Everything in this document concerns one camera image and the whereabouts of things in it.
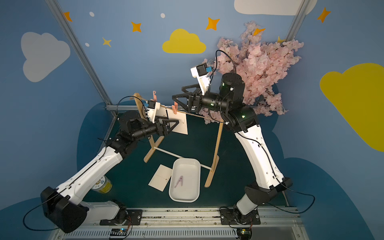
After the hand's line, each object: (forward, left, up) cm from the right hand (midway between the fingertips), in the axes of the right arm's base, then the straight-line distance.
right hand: (182, 92), depth 53 cm
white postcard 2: (-12, +15, -54) cm, 58 cm away
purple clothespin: (-13, +3, -53) cm, 55 cm away
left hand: (+2, +5, -16) cm, 17 cm away
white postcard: (0, +1, -20) cm, 20 cm away
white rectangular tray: (-5, -2, -54) cm, 54 cm away
